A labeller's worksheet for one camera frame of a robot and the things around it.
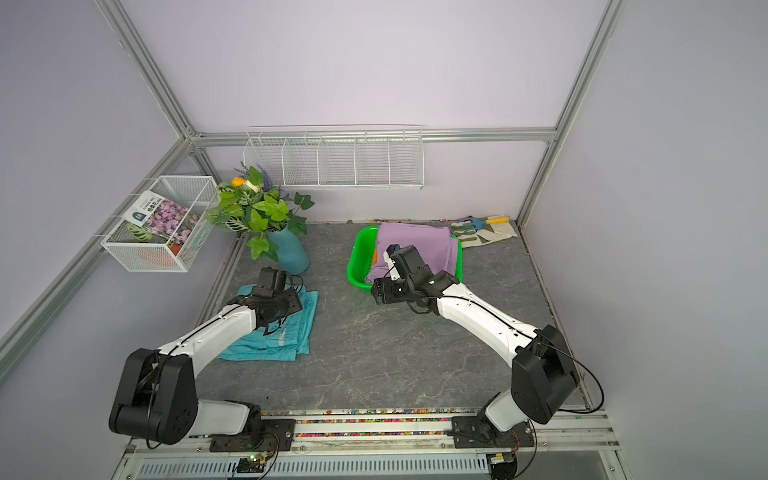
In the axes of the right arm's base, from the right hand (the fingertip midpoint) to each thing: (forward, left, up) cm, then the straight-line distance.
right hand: (381, 287), depth 82 cm
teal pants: (-11, +28, -13) cm, 33 cm away
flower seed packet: (+9, +53, +18) cm, 57 cm away
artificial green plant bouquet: (+17, +36, +16) cm, 43 cm away
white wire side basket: (+2, +59, +15) cm, 61 cm away
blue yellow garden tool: (+39, -37, -16) cm, 56 cm away
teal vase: (+17, +30, -6) cm, 35 cm away
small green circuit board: (-39, +31, -18) cm, 53 cm away
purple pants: (+21, -17, -7) cm, 28 cm away
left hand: (0, +28, -10) cm, 29 cm away
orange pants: (+17, +3, -9) cm, 20 cm away
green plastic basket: (+21, +8, -13) cm, 25 cm away
